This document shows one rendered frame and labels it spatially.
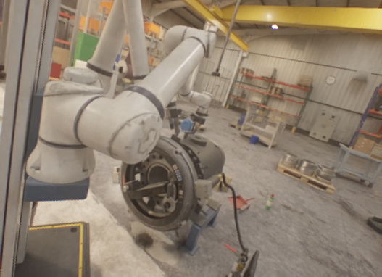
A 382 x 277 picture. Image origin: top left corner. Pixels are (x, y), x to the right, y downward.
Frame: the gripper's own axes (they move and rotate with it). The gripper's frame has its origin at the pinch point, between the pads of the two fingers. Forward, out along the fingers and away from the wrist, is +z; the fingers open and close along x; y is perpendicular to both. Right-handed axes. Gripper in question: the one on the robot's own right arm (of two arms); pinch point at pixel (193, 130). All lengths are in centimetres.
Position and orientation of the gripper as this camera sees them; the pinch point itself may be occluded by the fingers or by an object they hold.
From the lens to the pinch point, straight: 164.6
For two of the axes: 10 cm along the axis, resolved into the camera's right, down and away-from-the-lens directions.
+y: -6.8, -0.8, -7.2
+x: 6.4, 4.1, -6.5
